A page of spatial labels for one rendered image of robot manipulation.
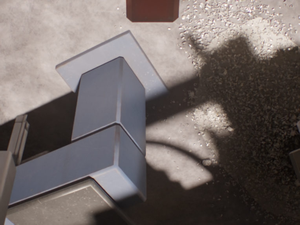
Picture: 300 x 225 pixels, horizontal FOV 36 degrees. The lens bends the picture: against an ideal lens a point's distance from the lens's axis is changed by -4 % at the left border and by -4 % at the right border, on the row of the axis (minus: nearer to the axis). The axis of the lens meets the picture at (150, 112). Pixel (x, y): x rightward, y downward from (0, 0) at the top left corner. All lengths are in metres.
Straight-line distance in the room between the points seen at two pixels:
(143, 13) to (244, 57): 0.61
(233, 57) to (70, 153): 0.31
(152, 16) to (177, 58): 0.60
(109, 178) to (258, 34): 0.33
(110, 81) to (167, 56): 0.11
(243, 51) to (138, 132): 0.22
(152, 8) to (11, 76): 0.66
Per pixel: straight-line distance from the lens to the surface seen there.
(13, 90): 0.85
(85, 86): 0.75
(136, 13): 0.18
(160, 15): 0.18
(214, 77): 0.81
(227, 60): 0.79
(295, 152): 0.60
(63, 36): 0.77
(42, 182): 0.65
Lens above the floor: 0.64
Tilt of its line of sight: 49 degrees down
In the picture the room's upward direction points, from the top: 179 degrees clockwise
